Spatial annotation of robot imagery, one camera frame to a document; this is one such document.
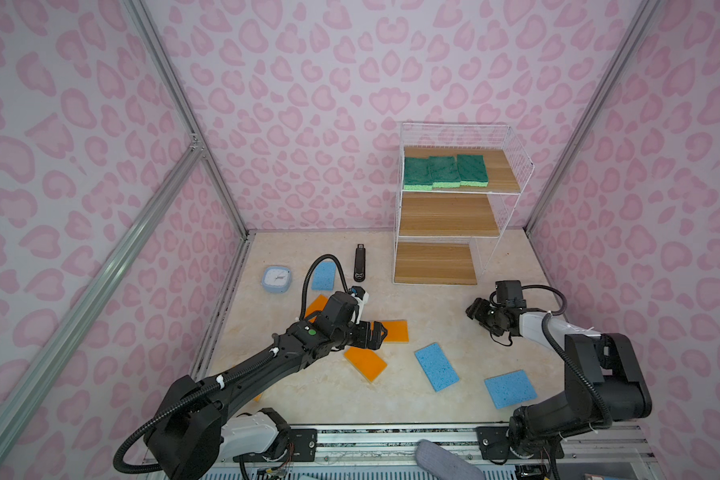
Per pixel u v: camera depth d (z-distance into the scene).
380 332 0.73
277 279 1.03
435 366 0.85
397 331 0.98
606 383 0.45
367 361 0.87
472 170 0.75
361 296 0.75
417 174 0.74
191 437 0.39
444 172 0.74
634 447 0.73
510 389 0.80
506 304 0.73
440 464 0.68
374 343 0.72
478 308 0.86
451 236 0.86
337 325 0.62
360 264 1.07
